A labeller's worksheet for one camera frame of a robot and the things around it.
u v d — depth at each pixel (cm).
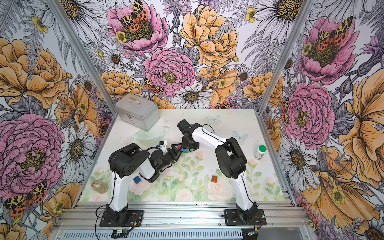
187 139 73
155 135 109
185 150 86
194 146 83
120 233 73
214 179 85
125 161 55
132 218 73
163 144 92
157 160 76
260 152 89
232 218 68
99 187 79
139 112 102
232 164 54
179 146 93
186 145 86
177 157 90
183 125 79
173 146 87
